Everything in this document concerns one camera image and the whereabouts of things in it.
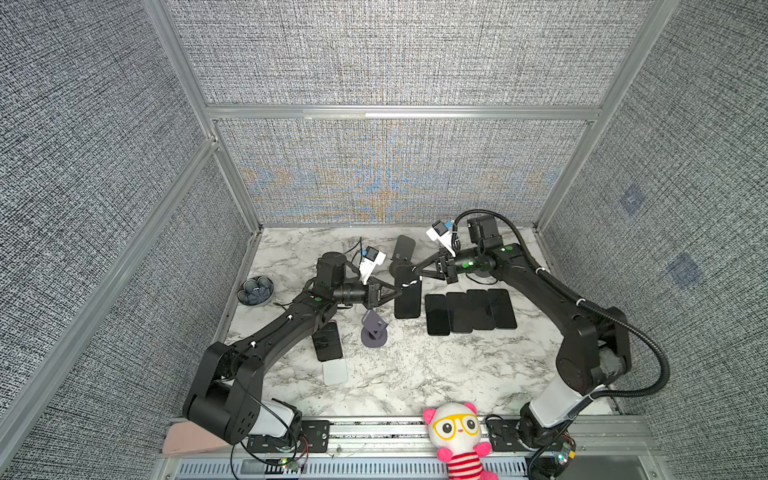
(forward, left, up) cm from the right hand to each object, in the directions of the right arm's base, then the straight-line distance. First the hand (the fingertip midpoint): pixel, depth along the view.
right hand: (417, 271), depth 77 cm
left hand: (-5, +5, -3) cm, 7 cm away
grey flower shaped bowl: (+8, +51, -21) cm, 56 cm away
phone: (-5, +2, -8) cm, 10 cm away
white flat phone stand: (-17, +23, -23) cm, 37 cm away
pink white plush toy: (-32, -8, -17) cm, 37 cm away
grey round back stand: (-5, -17, +2) cm, 17 cm away
